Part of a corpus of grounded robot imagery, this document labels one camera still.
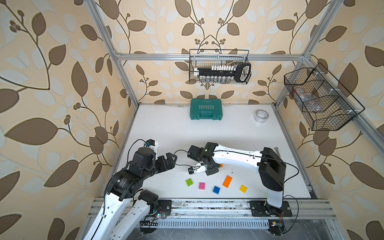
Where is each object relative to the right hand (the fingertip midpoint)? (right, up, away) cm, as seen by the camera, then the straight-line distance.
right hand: (210, 163), depth 84 cm
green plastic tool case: (-1, +33, +28) cm, 43 cm away
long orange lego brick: (+9, -10, -2) cm, 13 cm away
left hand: (-21, +7, -15) cm, 27 cm away
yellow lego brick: (+18, -13, -4) cm, 22 cm away
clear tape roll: (+41, +28, +27) cm, 56 cm away
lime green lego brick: (-12, -10, -2) cm, 16 cm away
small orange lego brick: (+6, -1, -2) cm, 6 cm away
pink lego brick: (-5, -11, -4) cm, 13 cm away
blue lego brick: (+3, -13, -6) cm, 14 cm away
